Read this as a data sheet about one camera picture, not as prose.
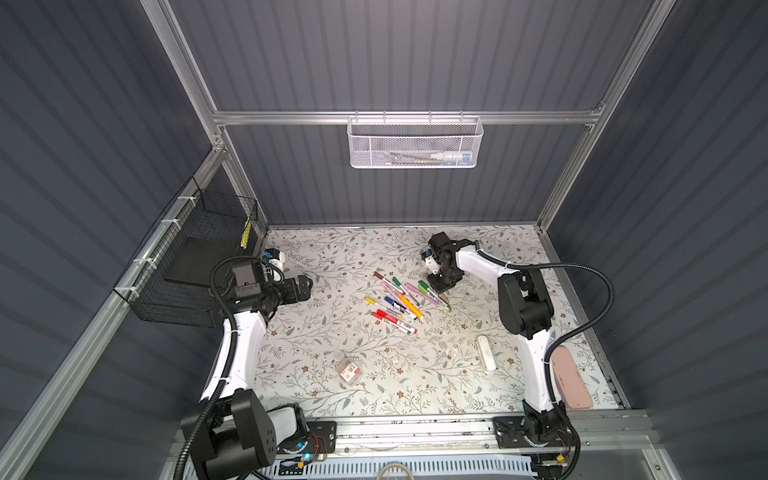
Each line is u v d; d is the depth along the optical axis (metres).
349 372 0.82
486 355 0.84
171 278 0.68
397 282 1.04
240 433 0.40
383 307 0.97
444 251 0.80
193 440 0.36
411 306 0.96
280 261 0.75
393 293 1.00
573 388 0.79
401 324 0.93
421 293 1.00
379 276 1.05
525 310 0.59
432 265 0.96
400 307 0.96
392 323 0.94
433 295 0.99
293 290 0.74
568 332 0.58
